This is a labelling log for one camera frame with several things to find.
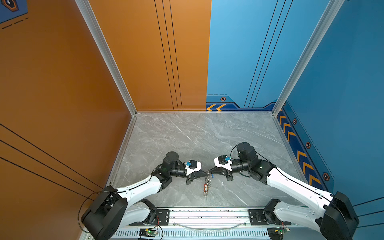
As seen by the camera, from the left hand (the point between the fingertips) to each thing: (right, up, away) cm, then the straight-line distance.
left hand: (207, 173), depth 72 cm
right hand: (+1, +2, -2) cm, 3 cm away
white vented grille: (-34, -28, -2) cm, 44 cm away
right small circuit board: (+36, -26, -3) cm, 44 cm away
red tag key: (0, -12, +13) cm, 18 cm away
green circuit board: (-28, -28, -1) cm, 40 cm away
